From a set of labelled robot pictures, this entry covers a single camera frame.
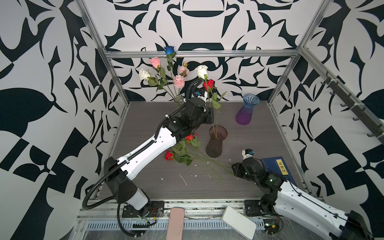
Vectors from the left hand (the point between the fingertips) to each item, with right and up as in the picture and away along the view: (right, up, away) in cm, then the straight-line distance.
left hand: (215, 106), depth 70 cm
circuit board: (+27, -56, +1) cm, 62 cm away
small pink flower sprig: (-16, +23, +21) cm, 35 cm away
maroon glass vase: (+3, -24, +24) cm, 34 cm away
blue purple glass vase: (+24, -4, +31) cm, 39 cm away
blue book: (+39, -32, +18) cm, 54 cm away
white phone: (+12, -52, -3) cm, 53 cm away
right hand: (+11, -31, +12) cm, 35 cm away
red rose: (-12, -18, +26) cm, 34 cm away
